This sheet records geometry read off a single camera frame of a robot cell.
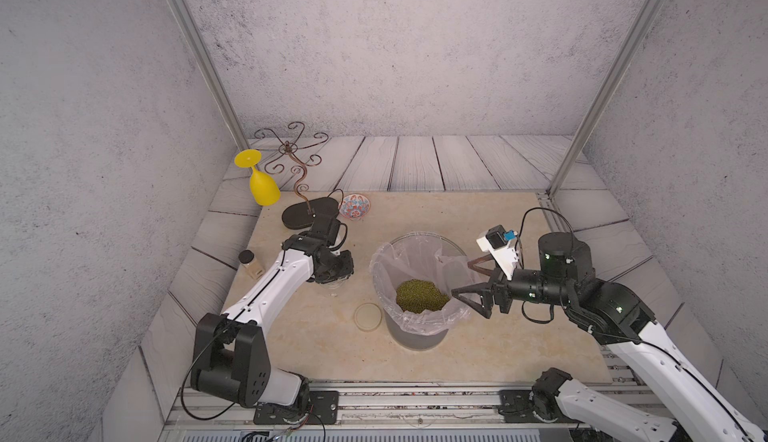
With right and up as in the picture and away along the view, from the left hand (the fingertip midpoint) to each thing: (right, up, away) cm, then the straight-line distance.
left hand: (354, 271), depth 85 cm
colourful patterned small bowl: (-4, +19, +30) cm, 36 cm away
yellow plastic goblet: (-29, +24, +8) cm, 38 cm away
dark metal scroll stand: (-24, +16, +27) cm, 40 cm away
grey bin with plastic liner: (+19, +5, -6) cm, 20 cm away
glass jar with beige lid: (-6, -4, -2) cm, 8 cm away
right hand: (+25, +3, -25) cm, 36 cm away
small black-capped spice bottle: (-33, +3, +6) cm, 34 cm away
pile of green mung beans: (+18, -7, +2) cm, 20 cm away
